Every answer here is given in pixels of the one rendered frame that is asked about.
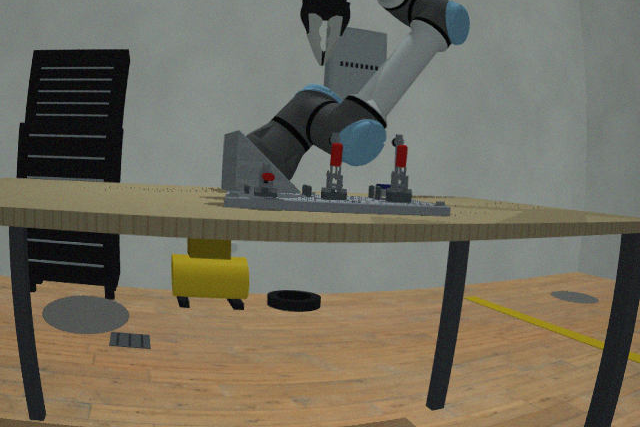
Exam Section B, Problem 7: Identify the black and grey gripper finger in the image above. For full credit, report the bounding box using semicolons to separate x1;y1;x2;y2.
322;2;350;66
300;0;323;66

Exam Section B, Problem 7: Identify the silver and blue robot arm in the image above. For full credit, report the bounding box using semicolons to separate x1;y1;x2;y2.
246;0;470;181

